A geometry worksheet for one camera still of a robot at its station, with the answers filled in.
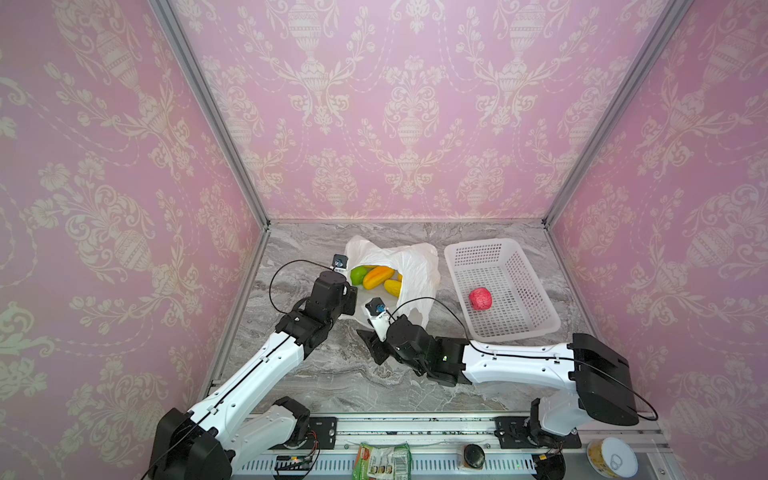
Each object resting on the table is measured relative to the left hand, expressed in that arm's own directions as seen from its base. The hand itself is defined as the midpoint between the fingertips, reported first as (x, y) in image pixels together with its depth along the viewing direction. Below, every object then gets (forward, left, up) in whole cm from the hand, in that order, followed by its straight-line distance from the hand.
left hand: (348, 285), depth 81 cm
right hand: (-11, -5, 0) cm, 13 cm away
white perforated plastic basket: (+4, -54, -17) cm, 56 cm away
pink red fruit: (+4, -39, -11) cm, 41 cm away
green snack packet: (-38, -13, -16) cm, 43 cm away
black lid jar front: (-36, -32, -14) cm, 50 cm away
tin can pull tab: (-36, -61, -11) cm, 72 cm away
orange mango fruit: (+13, -7, -14) cm, 20 cm away
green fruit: (+13, 0, -13) cm, 18 cm away
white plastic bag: (+5, -19, +4) cm, 20 cm away
